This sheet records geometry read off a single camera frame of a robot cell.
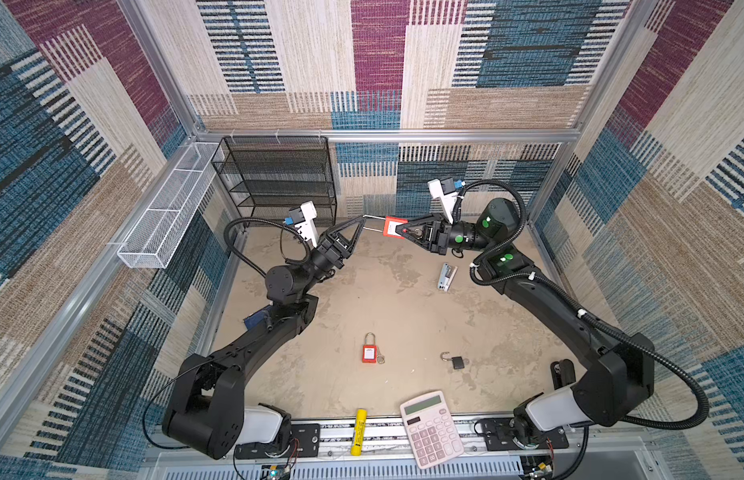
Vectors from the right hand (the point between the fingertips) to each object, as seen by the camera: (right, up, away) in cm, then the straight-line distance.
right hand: (397, 234), depth 62 cm
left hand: (-6, +2, -3) cm, 7 cm away
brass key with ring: (-3, -34, +25) cm, 43 cm away
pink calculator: (+9, -47, +12) cm, 49 cm away
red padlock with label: (-6, -33, +25) cm, 42 cm away
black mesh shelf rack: (-42, +23, +47) cm, 67 cm away
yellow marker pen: (-8, -47, +11) cm, 49 cm away
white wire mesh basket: (-56, +1, +10) cm, 57 cm away
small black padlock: (+19, -35, +24) cm, 46 cm away
